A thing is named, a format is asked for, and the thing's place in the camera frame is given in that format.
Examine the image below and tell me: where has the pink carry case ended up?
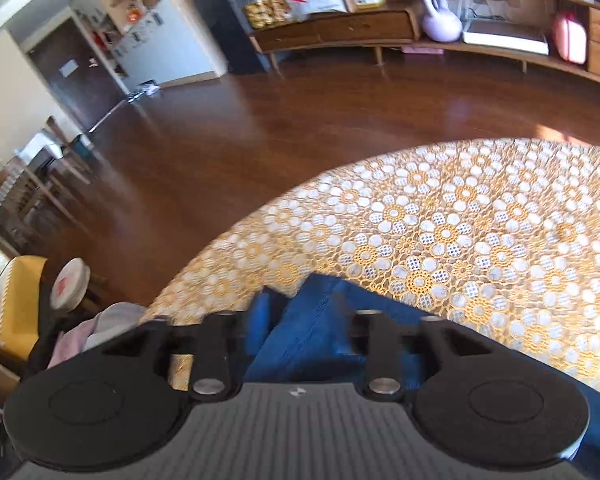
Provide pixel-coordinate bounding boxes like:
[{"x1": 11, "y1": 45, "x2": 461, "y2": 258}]
[{"x1": 551, "y1": 12, "x2": 588, "y2": 65}]

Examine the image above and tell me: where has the round white stool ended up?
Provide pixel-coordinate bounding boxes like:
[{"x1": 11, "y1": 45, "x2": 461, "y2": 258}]
[{"x1": 50, "y1": 258, "x2": 92, "y2": 311}]

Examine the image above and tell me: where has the wooden dining chair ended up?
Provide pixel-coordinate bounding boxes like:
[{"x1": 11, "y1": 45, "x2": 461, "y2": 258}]
[
  {"x1": 42, "y1": 116, "x2": 97, "y2": 181},
  {"x1": 0, "y1": 157, "x2": 81, "y2": 231}
]

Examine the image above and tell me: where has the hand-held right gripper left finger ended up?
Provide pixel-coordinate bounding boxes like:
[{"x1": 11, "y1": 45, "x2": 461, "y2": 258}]
[{"x1": 102, "y1": 287, "x2": 276, "y2": 402}]

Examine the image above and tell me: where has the yellow cushioned stool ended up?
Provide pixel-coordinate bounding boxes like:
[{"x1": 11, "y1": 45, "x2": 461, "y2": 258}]
[{"x1": 0, "y1": 255, "x2": 51, "y2": 361}]

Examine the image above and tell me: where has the flat white box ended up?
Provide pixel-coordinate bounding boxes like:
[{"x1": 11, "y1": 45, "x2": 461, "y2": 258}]
[{"x1": 462, "y1": 19, "x2": 551, "y2": 56}]

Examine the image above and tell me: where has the clear snack jar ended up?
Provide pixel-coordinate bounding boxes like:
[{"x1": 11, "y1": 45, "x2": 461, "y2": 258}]
[{"x1": 237, "y1": 0, "x2": 293, "y2": 30}]

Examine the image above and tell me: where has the pile of pink clothes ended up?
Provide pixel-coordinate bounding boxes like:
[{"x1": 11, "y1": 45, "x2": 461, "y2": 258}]
[{"x1": 47, "y1": 302, "x2": 148, "y2": 368}]

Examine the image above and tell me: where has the wooden television cabinet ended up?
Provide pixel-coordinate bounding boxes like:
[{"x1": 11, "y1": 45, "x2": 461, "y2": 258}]
[{"x1": 247, "y1": 0, "x2": 600, "y2": 86}]

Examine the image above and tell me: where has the navy blue garment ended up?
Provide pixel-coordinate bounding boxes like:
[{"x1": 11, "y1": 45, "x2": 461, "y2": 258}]
[{"x1": 242, "y1": 272, "x2": 600, "y2": 480}]

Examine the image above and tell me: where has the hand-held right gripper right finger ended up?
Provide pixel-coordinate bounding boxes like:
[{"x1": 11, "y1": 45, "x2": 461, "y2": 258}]
[{"x1": 332, "y1": 292, "x2": 491, "y2": 403}]

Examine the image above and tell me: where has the dark wooden door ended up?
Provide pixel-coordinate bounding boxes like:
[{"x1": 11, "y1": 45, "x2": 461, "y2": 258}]
[{"x1": 27, "y1": 17, "x2": 131, "y2": 133}]

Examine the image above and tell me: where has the black dispenser cabinet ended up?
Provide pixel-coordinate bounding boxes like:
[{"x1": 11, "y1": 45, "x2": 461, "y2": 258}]
[{"x1": 187, "y1": 0, "x2": 271, "y2": 76}]

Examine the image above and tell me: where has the purple kettlebell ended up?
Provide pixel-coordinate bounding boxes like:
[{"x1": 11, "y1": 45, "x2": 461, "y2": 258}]
[{"x1": 421, "y1": 0, "x2": 463, "y2": 42}]

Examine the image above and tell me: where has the pair of shoes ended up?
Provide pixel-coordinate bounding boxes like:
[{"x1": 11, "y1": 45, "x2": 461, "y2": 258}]
[{"x1": 127, "y1": 80, "x2": 161, "y2": 103}]

